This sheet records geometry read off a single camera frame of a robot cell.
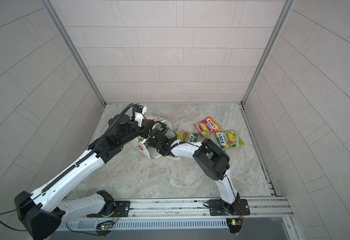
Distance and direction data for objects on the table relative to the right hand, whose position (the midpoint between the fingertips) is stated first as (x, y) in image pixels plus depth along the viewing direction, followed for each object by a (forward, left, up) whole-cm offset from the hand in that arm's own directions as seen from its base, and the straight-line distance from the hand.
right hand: (148, 141), depth 90 cm
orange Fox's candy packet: (+10, -38, -3) cm, 40 cm away
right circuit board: (-43, -43, -8) cm, 61 cm away
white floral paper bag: (-8, 0, +14) cm, 16 cm away
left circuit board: (-40, +15, -2) cm, 43 cm away
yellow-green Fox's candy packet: (0, -50, -4) cm, 50 cm away
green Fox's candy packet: (+4, -24, -4) cm, 24 cm away
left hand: (-4, -9, +24) cm, 26 cm away
